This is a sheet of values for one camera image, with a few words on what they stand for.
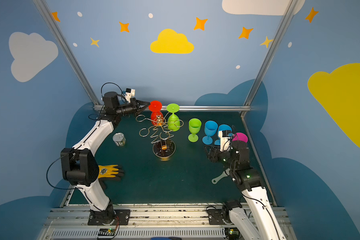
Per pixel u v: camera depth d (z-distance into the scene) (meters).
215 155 0.61
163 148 0.99
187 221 0.74
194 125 0.98
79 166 0.48
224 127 0.93
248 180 0.48
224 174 0.89
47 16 0.71
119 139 0.98
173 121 0.90
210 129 0.92
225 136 0.61
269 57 0.88
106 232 0.73
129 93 0.78
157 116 0.75
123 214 0.75
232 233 0.73
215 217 0.75
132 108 0.73
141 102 0.78
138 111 0.76
